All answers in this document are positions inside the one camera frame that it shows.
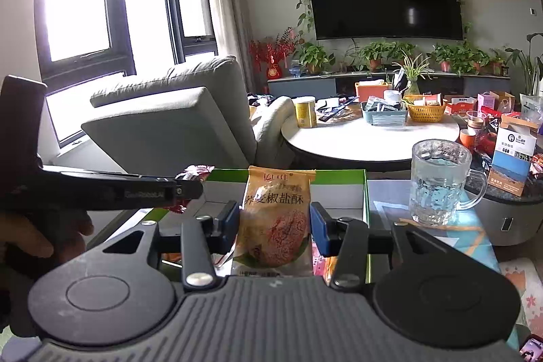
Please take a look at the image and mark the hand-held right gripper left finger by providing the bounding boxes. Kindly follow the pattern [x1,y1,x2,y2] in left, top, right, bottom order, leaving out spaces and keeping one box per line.
[87,199,242,292]

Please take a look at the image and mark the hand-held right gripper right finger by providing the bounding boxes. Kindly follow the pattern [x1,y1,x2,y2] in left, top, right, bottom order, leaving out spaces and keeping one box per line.
[310,201,452,291]

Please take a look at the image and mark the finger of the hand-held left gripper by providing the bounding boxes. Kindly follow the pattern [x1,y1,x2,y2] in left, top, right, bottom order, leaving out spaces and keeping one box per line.
[176,177,204,202]

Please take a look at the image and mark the small red snack packet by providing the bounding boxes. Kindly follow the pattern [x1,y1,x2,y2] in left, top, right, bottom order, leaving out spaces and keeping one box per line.
[163,165,215,215]

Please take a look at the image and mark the green cardboard box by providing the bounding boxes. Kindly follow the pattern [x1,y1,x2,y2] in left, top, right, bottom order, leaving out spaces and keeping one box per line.
[87,168,372,284]

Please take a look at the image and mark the tan biscuit snack packet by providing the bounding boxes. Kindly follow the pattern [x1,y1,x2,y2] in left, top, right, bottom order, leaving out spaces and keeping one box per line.
[231,166,317,278]

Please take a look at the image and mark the person's left hand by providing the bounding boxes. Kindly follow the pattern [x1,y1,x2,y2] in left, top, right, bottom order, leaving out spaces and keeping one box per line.
[0,211,95,265]

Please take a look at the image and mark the grey armchair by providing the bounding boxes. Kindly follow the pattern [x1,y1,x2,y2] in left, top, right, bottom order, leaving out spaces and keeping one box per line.
[80,56,298,176]

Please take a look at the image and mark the yellow can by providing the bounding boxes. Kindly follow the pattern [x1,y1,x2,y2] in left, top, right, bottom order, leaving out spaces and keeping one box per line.
[295,96,318,129]

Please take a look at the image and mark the glass mug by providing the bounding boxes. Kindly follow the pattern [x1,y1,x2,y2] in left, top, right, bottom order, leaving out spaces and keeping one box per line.
[408,138,488,228]

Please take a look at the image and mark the blue plastic basket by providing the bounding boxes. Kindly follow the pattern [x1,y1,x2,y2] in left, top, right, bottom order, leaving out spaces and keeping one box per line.
[360,96,409,126]

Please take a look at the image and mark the dark television cabinet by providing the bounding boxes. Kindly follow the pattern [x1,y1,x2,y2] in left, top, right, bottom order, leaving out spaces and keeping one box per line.
[267,71,512,100]

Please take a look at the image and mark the orange box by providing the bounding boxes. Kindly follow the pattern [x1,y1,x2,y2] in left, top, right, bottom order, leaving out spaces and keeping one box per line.
[355,81,393,103]

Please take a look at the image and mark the yellow wicker basket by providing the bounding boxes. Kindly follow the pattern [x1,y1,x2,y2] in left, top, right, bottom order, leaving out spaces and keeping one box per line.
[403,94,448,123]

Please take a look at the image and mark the red festive decoration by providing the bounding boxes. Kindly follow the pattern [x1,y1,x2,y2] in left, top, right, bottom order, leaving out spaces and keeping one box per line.
[248,27,298,80]

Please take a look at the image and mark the potted green plant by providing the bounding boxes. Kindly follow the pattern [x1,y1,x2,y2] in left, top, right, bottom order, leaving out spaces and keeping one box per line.
[428,42,467,73]
[356,42,393,72]
[388,42,418,66]
[460,48,505,76]
[295,42,336,75]

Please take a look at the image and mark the orange cup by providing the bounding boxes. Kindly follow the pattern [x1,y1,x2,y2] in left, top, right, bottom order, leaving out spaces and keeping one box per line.
[459,128,478,151]

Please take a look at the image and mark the spider plant in vase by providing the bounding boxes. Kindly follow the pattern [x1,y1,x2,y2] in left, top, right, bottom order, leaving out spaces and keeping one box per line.
[392,50,433,95]

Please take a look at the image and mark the red white box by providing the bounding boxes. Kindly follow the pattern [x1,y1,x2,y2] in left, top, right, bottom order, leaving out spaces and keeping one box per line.
[445,96,479,117]

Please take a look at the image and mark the wide dark framed window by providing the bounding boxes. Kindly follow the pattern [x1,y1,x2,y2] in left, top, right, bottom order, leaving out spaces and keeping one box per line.
[34,0,137,148]

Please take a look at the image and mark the beige curtain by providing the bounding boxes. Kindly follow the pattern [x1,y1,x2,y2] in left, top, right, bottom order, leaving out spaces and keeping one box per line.
[204,0,257,91]

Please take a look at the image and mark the dark round side table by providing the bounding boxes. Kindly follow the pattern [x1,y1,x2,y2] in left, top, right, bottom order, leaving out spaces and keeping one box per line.
[464,171,543,247]

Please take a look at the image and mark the stack of paper cups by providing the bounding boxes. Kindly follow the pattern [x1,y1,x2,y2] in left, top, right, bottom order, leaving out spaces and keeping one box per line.
[467,110,488,129]

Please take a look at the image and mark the white and blue carton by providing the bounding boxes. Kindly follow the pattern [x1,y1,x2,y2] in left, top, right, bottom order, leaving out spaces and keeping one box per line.
[488,125,537,197]

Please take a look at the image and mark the floral floor rug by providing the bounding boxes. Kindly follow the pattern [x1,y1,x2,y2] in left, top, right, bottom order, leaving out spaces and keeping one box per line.
[498,258,543,339]

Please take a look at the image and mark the pink cardboard box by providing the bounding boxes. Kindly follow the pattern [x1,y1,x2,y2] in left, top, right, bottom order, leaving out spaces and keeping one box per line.
[477,91,516,114]

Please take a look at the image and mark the smartphone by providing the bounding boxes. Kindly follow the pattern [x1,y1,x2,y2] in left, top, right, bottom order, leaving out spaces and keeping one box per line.
[518,334,543,362]

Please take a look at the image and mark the tall leafy floor plant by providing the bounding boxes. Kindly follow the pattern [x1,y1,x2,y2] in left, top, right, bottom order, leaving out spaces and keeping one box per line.
[505,33,543,95]

